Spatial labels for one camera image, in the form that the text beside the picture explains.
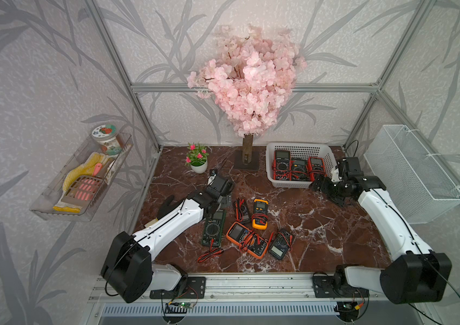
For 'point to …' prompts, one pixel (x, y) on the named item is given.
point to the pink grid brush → (80, 193)
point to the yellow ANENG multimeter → (260, 217)
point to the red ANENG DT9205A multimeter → (282, 165)
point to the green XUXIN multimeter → (299, 169)
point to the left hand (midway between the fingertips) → (217, 196)
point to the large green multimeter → (214, 229)
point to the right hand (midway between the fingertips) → (316, 189)
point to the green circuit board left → (178, 307)
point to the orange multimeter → (245, 237)
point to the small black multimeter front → (280, 243)
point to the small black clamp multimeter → (241, 210)
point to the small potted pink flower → (197, 158)
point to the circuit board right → (348, 311)
